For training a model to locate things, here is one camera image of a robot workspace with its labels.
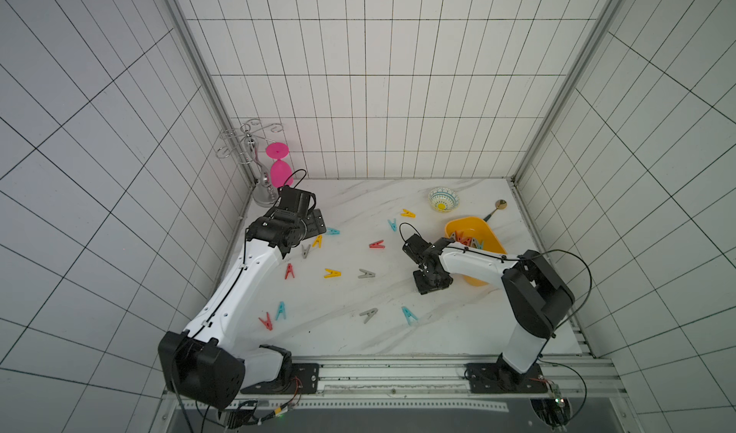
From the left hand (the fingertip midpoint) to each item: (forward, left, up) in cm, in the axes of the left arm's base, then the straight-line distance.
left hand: (301, 231), depth 79 cm
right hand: (-8, -36, -21) cm, 42 cm away
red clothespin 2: (-2, +8, -20) cm, 22 cm away
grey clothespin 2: (-4, -19, -20) cm, 28 cm away
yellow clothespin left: (+9, -1, -20) cm, 22 cm away
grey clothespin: (+5, +3, -20) cm, 20 cm away
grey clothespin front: (-17, -20, -19) cm, 32 cm away
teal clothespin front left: (-15, +8, -20) cm, 27 cm away
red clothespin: (+8, -22, -20) cm, 31 cm away
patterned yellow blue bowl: (+27, -48, -18) cm, 58 cm away
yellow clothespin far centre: (+22, -34, -20) cm, 45 cm away
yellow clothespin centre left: (-3, -7, -20) cm, 21 cm away
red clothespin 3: (-20, +11, -20) cm, 30 cm away
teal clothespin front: (-17, -31, -19) cm, 41 cm away
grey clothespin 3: (+11, -50, -19) cm, 54 cm away
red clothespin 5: (+9, -55, -19) cm, 59 cm away
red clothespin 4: (+9, -53, -20) cm, 57 cm away
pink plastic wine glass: (+27, +12, -1) cm, 29 cm away
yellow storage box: (+13, -59, -17) cm, 63 cm away
